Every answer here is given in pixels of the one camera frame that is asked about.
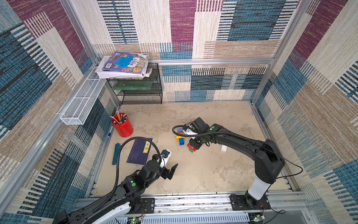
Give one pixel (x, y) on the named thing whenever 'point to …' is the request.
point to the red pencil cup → (122, 124)
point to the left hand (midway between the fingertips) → (170, 160)
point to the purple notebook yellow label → (140, 151)
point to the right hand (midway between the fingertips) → (195, 142)
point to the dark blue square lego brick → (181, 141)
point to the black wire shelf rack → (146, 91)
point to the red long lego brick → (194, 149)
